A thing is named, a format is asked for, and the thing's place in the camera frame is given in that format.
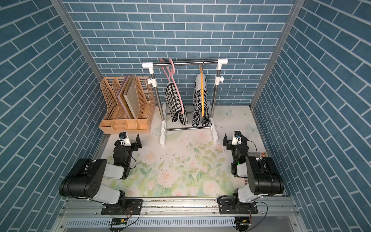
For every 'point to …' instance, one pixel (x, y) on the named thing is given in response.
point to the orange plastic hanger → (202, 71)
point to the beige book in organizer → (131, 96)
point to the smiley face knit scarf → (197, 118)
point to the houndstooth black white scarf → (174, 105)
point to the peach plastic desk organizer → (116, 121)
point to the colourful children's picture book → (260, 154)
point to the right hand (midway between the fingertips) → (235, 134)
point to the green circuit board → (118, 221)
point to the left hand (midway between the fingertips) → (134, 135)
